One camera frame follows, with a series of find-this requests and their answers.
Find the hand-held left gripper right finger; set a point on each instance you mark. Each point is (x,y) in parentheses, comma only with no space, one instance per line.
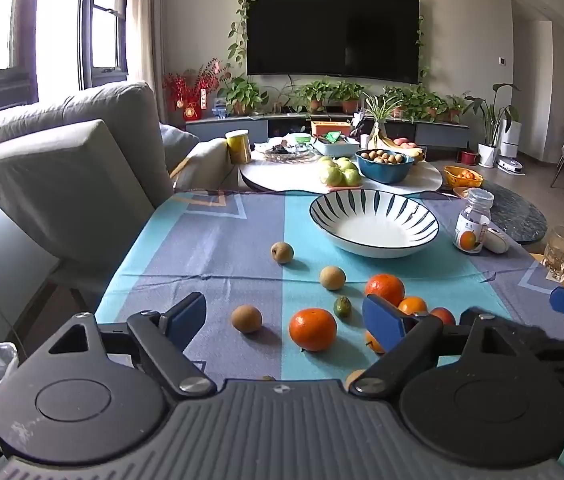
(384,322)

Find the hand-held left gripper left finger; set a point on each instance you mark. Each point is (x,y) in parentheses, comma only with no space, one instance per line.
(188,316)

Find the small orange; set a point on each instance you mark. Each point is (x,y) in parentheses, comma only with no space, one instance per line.
(373,345)
(412,304)

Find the large orange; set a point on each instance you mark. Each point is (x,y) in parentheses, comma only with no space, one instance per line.
(313,329)
(384,286)

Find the small green passion fruit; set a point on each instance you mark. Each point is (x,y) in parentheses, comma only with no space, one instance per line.
(342,306)

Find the brown kiwi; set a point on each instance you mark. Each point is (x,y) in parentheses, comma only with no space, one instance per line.
(332,277)
(282,252)
(247,318)

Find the red round fruit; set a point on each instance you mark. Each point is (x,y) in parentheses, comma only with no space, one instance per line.
(444,314)

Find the white bowl with dark stripes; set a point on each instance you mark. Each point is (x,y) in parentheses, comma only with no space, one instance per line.
(371,232)

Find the pile of small brown fruits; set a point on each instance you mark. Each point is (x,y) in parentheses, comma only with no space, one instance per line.
(384,156)

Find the glass cup with spoon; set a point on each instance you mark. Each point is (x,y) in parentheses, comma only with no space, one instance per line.
(560,260)

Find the blue patterned tablecloth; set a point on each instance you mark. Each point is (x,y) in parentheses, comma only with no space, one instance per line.
(242,240)

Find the white rounded device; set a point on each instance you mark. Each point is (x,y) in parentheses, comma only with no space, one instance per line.
(497,241)

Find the dark green marble table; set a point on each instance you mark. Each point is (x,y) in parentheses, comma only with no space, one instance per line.
(516,215)

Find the clear bottle with orange label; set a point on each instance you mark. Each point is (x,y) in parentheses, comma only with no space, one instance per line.
(471,230)

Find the pink apple tray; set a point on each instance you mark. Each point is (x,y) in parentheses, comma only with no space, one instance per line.
(344,187)

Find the green apple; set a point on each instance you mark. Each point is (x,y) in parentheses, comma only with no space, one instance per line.
(346,163)
(326,162)
(352,177)
(331,176)

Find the blue ceramic bowl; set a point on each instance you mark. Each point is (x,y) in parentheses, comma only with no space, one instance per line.
(384,172)

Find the pink snack dish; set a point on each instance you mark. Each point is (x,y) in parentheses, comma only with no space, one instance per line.
(461,191)

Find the beige throw with yellow trim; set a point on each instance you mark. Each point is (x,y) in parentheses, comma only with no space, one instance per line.
(202,160)

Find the orange plastic basket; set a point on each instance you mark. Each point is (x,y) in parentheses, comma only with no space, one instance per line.
(454,181)

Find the pile of small tangerines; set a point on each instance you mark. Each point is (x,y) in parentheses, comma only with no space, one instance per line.
(466,175)

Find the white round table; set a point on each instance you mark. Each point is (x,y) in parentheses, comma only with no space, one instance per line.
(287,177)

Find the white air purifier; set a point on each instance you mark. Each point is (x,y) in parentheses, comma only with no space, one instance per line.
(510,140)

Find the grey pillow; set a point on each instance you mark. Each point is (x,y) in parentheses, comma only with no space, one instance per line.
(177,142)

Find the yellow tin can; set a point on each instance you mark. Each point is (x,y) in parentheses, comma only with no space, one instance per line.
(238,147)

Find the red pot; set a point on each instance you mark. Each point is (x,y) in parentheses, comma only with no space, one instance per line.
(469,156)

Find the bunch of bananas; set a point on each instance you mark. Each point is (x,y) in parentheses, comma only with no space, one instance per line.
(391,143)

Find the red peaches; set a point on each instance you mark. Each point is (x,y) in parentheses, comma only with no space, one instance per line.
(404,142)

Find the teal container of snacks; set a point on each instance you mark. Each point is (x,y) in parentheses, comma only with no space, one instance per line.
(336,147)

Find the glass plate of snacks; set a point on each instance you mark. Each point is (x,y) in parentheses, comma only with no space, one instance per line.
(284,152)

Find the grey fabric sofa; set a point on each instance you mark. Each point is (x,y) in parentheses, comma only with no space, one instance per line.
(62,170)

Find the grey television cabinet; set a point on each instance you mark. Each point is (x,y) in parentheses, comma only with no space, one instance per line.
(441,132)

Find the tall plant in white pot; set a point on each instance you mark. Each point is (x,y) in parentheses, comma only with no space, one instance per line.
(491,115)

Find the orange box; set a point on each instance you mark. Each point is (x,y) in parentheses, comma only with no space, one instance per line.
(329,127)

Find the spider plant in glass vase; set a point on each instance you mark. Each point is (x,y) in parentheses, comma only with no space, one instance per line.
(379,115)

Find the small blue item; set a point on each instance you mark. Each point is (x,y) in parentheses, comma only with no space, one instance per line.
(219,108)

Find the wide leafy potted plants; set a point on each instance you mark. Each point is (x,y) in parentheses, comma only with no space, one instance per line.
(411,102)

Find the small green potted plant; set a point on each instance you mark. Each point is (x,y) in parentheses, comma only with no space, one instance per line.
(317,95)
(347,94)
(456,107)

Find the bushy pothos potted plant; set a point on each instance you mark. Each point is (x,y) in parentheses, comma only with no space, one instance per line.
(242,95)

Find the red festive decoration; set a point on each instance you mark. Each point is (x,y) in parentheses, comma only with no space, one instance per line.
(182,85)

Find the beige curtain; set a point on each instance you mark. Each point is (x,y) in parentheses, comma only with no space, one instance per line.
(147,35)

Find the green trailing vine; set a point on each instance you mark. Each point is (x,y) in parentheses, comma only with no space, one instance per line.
(239,25)

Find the narrow dark framed window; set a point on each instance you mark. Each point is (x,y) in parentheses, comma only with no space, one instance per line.
(107,20)

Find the black wall television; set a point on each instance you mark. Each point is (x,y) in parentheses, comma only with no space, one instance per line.
(332,30)

